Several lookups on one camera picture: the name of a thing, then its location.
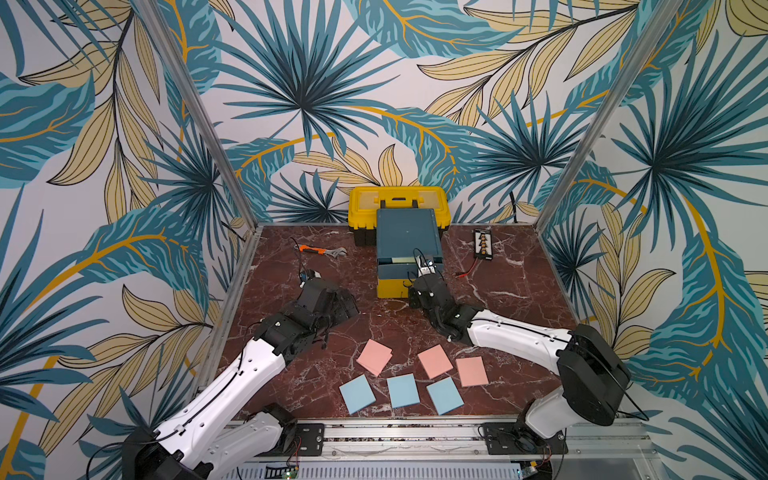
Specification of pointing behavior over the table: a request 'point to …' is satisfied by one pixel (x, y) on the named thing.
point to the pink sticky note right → (472, 371)
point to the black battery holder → (483, 244)
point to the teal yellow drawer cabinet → (402, 236)
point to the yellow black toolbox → (365, 201)
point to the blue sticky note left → (357, 394)
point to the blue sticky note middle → (403, 391)
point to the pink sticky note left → (374, 357)
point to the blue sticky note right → (445, 395)
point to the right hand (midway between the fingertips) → (418, 278)
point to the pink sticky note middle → (435, 361)
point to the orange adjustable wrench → (333, 252)
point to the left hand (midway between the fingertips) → (342, 309)
